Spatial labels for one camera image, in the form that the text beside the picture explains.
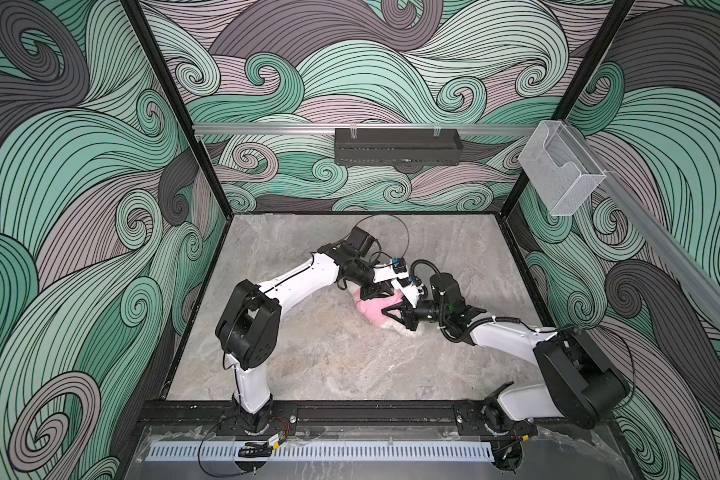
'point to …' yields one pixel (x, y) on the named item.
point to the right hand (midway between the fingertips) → (384, 309)
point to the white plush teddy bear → (395, 327)
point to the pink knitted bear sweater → (372, 307)
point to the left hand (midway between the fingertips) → (393, 289)
